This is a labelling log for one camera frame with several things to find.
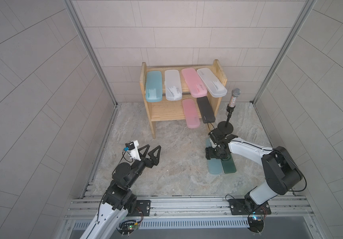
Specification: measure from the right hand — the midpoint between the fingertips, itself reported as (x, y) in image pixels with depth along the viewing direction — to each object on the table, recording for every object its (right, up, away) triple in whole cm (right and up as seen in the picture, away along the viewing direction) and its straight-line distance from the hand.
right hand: (210, 155), depth 90 cm
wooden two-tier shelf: (-26, +27, -3) cm, 38 cm away
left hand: (-30, +10, -19) cm, 36 cm away
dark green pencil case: (+10, -4, -4) cm, 11 cm away
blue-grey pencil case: (+1, -4, -5) cm, 7 cm away
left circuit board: (-43, -25, -24) cm, 55 cm away
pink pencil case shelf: (-12, +25, -5) cm, 28 cm away
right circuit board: (+17, -26, -21) cm, 38 cm away
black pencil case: (-4, +28, -7) cm, 29 cm away
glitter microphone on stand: (+13, +16, +11) cm, 24 cm away
